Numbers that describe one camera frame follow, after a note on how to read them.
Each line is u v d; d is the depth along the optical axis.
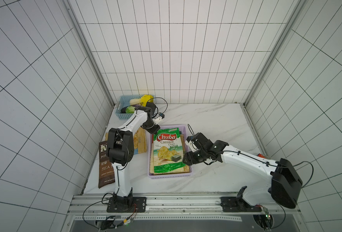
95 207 0.64
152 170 0.79
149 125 0.82
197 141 0.63
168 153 0.85
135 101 1.14
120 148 0.52
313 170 0.46
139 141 0.95
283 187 0.40
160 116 0.88
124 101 1.19
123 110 1.13
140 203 0.73
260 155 0.85
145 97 1.13
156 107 0.84
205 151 0.61
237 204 0.64
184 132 1.00
